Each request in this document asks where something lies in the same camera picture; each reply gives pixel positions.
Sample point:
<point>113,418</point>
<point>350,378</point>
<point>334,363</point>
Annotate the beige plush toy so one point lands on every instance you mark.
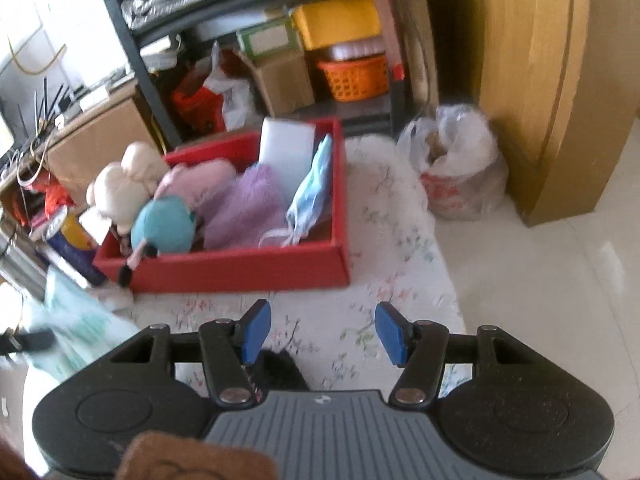
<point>135,165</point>

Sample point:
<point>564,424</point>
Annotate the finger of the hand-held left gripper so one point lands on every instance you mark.
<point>30,341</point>

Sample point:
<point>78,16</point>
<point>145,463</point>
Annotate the wooden cabinet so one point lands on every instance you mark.
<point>540,85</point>

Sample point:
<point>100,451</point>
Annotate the red plastic bag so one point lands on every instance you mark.
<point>197,105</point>

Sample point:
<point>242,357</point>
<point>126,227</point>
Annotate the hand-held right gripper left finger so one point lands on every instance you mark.
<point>255,332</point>

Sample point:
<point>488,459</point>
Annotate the blue and yellow can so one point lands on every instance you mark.
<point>75,240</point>

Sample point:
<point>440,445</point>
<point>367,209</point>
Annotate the purple fuzzy cloth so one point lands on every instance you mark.
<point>240,210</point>

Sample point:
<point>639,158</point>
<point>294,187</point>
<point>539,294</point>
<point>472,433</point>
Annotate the red flat carton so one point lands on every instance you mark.
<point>387,10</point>

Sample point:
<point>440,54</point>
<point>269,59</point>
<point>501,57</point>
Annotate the wooden media stand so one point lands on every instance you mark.
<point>95,145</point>

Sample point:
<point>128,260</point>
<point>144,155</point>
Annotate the brown cardboard box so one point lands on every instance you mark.
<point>285,80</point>

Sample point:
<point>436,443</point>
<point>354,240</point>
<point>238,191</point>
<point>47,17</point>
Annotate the green and white packet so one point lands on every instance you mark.
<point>85,330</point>

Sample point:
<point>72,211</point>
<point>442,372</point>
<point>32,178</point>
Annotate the orange plastic basket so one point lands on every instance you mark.
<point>355,80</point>

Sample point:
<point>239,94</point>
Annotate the green box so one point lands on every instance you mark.
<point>270,37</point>

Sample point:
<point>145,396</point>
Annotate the yellow box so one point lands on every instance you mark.
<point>335,20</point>

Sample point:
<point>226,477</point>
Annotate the red cardboard box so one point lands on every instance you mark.
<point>225,270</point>

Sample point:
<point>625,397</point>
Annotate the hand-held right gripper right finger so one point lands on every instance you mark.
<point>392,332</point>

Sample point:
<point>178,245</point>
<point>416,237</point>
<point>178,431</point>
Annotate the clear plastic container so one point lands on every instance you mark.
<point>352,50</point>

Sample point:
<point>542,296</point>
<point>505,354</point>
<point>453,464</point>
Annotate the black metal shelf rack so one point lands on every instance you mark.
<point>130,60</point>

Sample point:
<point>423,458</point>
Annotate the teal plush toy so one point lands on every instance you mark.
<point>165,230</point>

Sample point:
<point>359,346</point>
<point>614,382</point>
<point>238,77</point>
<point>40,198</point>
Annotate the blue face mask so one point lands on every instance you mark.
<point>307,200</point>

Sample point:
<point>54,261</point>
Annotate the floral tablecloth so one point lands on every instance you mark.
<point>380,260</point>

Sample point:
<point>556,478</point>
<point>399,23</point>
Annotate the stainless steel thermos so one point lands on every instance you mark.
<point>20,265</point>

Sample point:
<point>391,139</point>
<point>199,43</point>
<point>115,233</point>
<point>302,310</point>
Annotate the white sponge block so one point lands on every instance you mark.
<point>287,145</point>

